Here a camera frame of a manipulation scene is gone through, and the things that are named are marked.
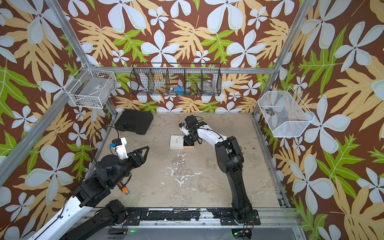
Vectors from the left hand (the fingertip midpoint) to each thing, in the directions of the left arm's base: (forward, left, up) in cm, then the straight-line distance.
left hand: (147, 148), depth 68 cm
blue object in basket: (+43, -12, -1) cm, 45 cm away
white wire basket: (+36, +38, +7) cm, 53 cm away
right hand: (+22, -18, -25) cm, 38 cm away
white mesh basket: (+23, -74, -2) cm, 78 cm away
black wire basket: (+50, -8, +3) cm, 51 cm away
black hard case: (+39, +22, -26) cm, 52 cm away
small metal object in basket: (+26, -67, -2) cm, 72 cm away
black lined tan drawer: (+13, -17, -20) cm, 29 cm away
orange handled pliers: (-11, +17, -27) cm, 33 cm away
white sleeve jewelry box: (+19, -10, -25) cm, 33 cm away
